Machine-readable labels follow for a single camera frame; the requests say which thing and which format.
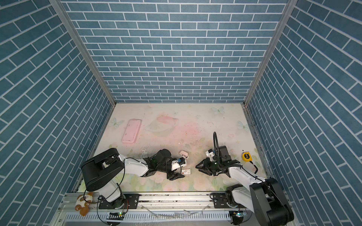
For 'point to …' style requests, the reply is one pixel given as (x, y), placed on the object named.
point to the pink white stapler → (184, 154)
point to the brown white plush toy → (82, 203)
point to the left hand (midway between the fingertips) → (182, 171)
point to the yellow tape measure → (247, 157)
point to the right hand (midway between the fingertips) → (196, 167)
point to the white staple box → (185, 171)
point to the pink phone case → (131, 132)
